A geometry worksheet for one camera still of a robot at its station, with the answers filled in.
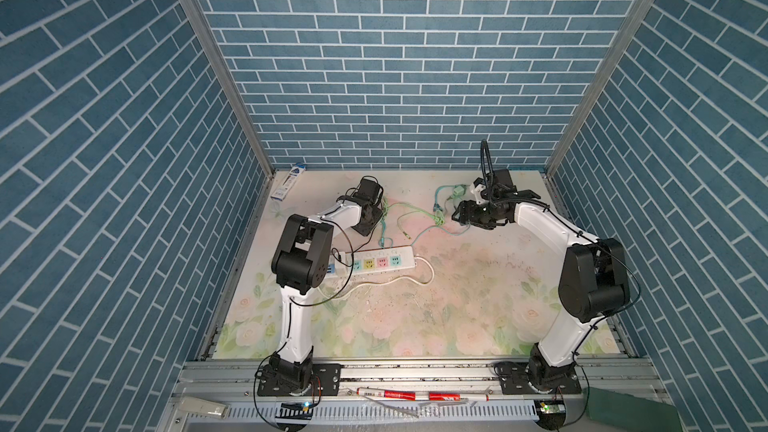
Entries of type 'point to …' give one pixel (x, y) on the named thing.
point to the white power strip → (373, 261)
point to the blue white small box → (290, 178)
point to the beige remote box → (204, 407)
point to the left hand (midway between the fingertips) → (377, 217)
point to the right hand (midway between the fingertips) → (460, 214)
